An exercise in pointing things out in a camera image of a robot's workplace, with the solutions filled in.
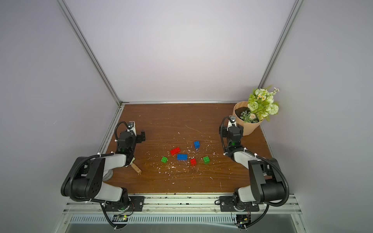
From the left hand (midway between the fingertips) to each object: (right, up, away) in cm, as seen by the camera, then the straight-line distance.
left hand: (137, 129), depth 92 cm
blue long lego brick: (+30, -17, -4) cm, 35 cm away
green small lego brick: (+19, -19, -4) cm, 27 cm away
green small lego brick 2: (+44, -18, -6) cm, 48 cm away
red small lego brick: (+37, -19, -7) cm, 42 cm away
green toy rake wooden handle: (+3, -23, -8) cm, 24 cm away
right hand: (+61, +4, -3) cm, 61 cm away
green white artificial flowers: (+76, +15, -10) cm, 78 cm away
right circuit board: (+61, -44, -21) cm, 78 cm away
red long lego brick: (+25, -14, -1) cm, 29 cm away
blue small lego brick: (+39, -10, 0) cm, 40 cm away
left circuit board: (-1, -43, -20) cm, 48 cm away
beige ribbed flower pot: (+72, +5, -4) cm, 72 cm away
